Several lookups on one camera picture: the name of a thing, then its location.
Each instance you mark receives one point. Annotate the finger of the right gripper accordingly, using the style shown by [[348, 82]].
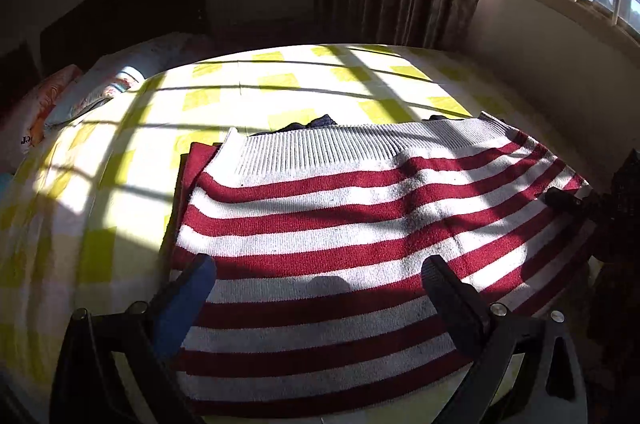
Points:
[[590, 207]]

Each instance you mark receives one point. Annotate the yellow checked bed sheet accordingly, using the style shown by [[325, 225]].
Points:
[[92, 215]]

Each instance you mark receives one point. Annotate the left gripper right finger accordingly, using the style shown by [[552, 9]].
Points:
[[524, 370]]

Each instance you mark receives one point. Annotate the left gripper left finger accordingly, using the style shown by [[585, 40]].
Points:
[[87, 387]]

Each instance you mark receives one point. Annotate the red white striped sweater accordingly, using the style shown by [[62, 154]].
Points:
[[319, 237]]

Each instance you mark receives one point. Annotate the dark wooden headboard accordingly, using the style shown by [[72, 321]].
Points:
[[90, 30]]

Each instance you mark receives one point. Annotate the light blue folded quilt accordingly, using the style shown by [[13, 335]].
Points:
[[119, 72]]

